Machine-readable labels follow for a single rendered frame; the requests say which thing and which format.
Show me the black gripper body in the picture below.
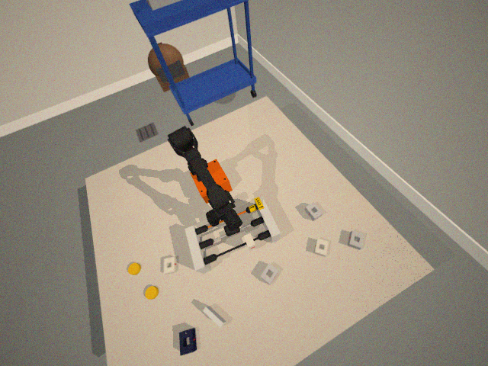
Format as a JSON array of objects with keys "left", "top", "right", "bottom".
[{"left": 224, "top": 226, "right": 240, "bottom": 236}]

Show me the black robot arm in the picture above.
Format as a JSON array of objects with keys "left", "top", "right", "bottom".
[{"left": 168, "top": 126, "right": 242, "bottom": 231}]

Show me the yellow round disc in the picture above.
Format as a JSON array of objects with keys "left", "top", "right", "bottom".
[
  {"left": 128, "top": 263, "right": 141, "bottom": 275},
  {"left": 146, "top": 286, "right": 159, "bottom": 299}
]

